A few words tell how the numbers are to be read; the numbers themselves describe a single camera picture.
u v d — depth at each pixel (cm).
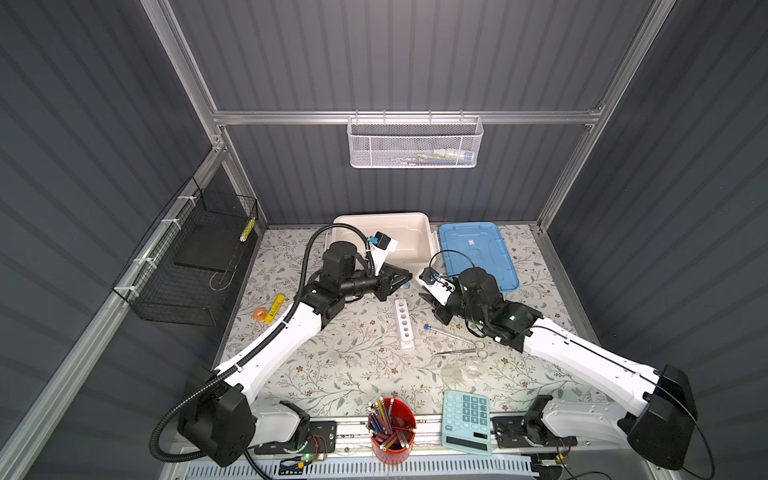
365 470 77
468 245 114
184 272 72
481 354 87
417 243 109
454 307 65
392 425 67
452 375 83
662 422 38
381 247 64
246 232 82
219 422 40
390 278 65
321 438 72
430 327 91
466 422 74
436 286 63
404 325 89
